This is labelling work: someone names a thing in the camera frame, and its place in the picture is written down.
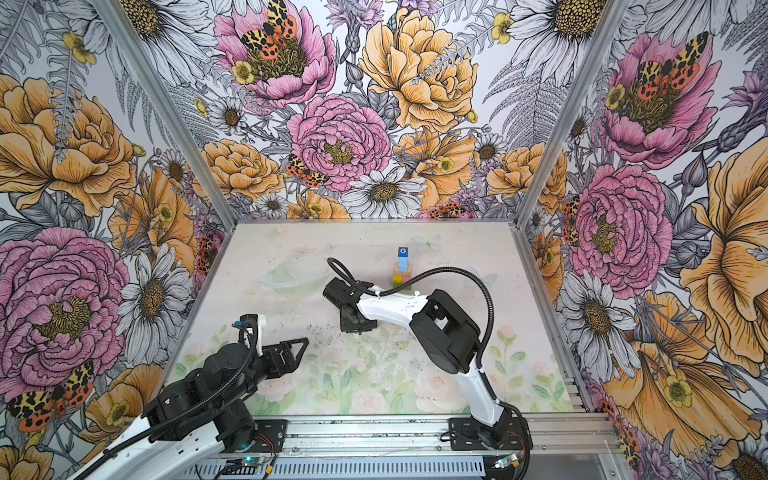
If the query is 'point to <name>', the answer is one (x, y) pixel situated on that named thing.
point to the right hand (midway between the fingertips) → (358, 333)
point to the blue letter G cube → (403, 251)
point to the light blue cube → (403, 264)
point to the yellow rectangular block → (397, 281)
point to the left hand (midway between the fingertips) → (294, 354)
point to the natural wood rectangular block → (403, 274)
